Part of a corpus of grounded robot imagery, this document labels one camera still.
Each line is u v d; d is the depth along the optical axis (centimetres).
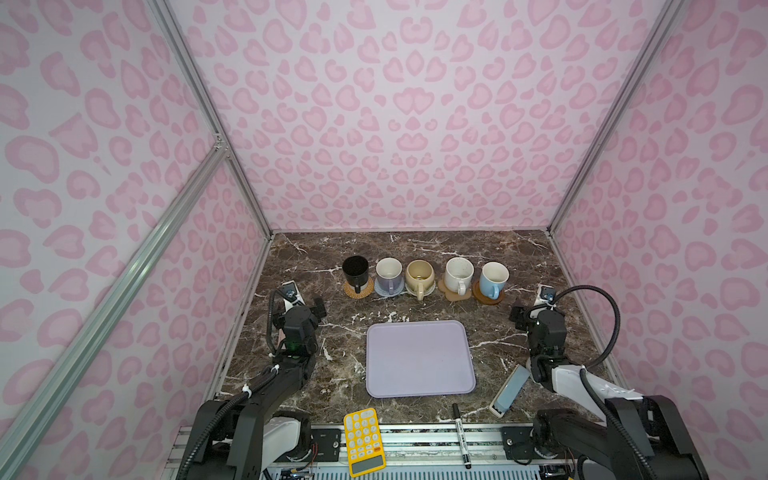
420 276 102
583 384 51
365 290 101
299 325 64
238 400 45
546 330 66
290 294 71
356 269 97
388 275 103
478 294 100
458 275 99
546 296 74
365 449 72
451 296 100
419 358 87
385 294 99
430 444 75
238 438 41
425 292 96
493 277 95
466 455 71
